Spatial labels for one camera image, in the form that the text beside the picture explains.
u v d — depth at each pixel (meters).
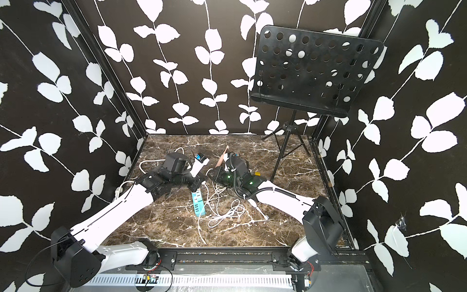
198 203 0.88
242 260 0.76
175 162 0.57
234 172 0.59
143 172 1.02
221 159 1.07
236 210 0.88
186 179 0.65
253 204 0.90
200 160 0.67
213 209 0.87
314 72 0.64
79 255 0.37
